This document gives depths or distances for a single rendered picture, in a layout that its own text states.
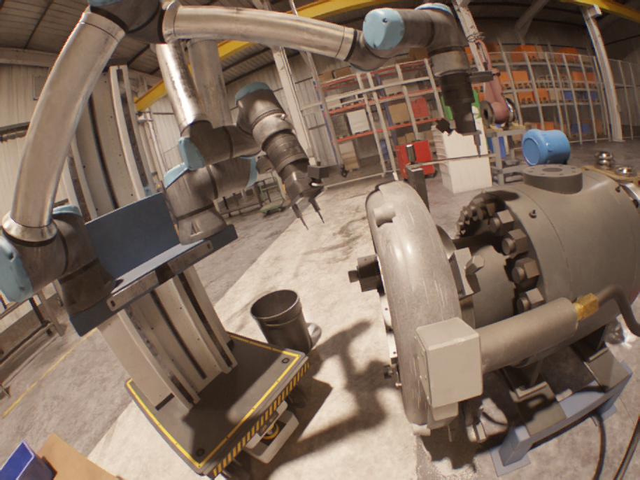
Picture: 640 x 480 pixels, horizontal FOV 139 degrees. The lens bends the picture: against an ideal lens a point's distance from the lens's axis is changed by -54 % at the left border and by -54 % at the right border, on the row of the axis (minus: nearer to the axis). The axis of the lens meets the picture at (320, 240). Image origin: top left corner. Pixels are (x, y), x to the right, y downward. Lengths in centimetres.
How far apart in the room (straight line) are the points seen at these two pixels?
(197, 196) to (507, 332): 91
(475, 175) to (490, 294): 398
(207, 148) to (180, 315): 73
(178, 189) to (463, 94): 86
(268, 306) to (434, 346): 146
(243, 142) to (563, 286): 86
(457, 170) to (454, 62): 395
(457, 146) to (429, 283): 410
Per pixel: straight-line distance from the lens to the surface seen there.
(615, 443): 139
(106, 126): 115
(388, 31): 55
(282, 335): 154
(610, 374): 120
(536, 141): 114
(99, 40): 60
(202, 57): 102
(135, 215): 100
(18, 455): 149
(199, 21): 68
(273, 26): 65
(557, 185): 85
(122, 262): 97
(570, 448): 129
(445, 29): 64
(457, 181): 455
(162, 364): 113
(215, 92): 99
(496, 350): 43
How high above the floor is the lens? 110
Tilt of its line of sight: 18 degrees down
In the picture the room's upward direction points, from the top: 17 degrees counter-clockwise
